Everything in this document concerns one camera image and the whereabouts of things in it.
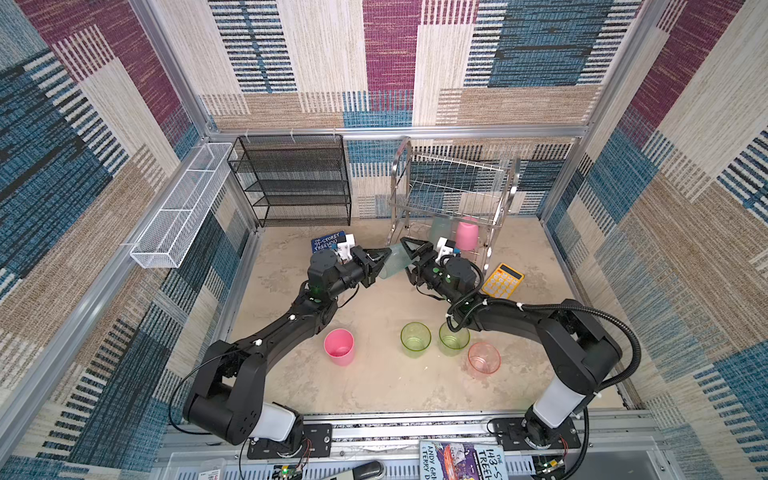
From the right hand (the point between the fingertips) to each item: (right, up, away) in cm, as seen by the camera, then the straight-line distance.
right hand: (397, 251), depth 82 cm
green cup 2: (+16, -27, +8) cm, 32 cm away
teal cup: (+15, +8, +17) cm, 24 cm away
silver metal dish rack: (+26, +20, +38) cm, 50 cm away
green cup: (+6, -25, +7) cm, 27 cm away
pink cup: (+24, +5, +20) cm, 32 cm away
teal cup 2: (0, -3, -2) cm, 3 cm away
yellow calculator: (+36, -10, +20) cm, 43 cm away
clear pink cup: (+24, -30, +3) cm, 39 cm away
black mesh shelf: (-37, +26, +29) cm, 53 cm away
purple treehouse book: (+13, -47, -13) cm, 51 cm away
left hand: (-1, +1, -7) cm, 7 cm away
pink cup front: (-16, -26, +4) cm, 31 cm away
